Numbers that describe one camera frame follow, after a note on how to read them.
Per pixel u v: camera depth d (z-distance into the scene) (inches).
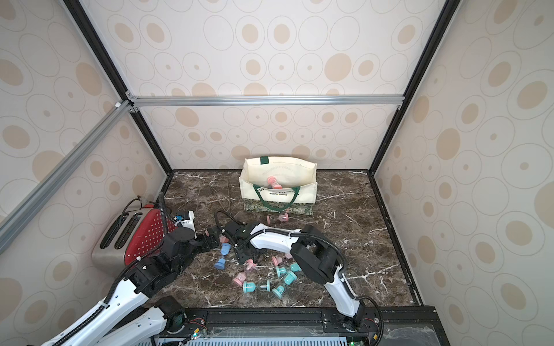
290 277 32.0
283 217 38.7
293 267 32.8
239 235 25.5
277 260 33.4
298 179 39.2
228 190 43.3
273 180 40.3
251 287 30.8
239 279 31.4
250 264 33.8
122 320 18.8
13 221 20.2
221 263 33.4
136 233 29.7
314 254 20.2
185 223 25.3
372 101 35.3
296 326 28.8
